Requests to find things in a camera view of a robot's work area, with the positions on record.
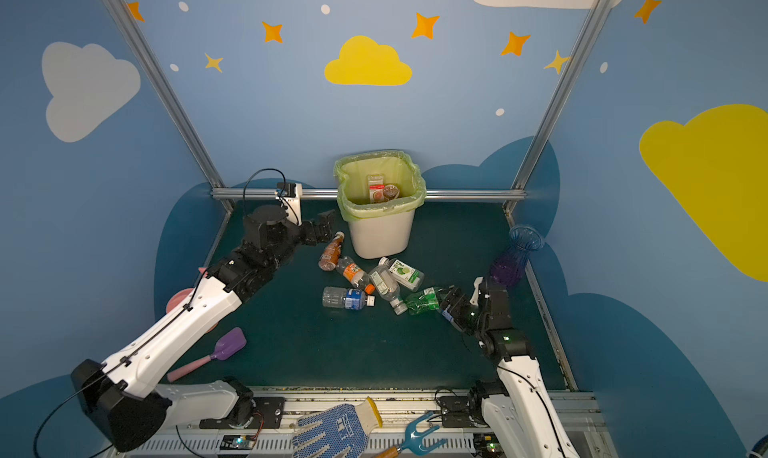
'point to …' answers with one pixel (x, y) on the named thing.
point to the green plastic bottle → (426, 300)
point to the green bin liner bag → (398, 169)
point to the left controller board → (238, 442)
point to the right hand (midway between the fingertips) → (449, 297)
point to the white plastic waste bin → (384, 235)
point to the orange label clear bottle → (355, 274)
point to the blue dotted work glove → (335, 431)
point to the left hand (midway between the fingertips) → (321, 210)
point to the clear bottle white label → (388, 288)
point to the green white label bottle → (408, 276)
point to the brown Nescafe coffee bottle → (331, 255)
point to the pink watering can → (179, 296)
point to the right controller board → (486, 445)
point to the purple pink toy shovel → (226, 345)
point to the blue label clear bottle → (352, 299)
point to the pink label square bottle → (376, 184)
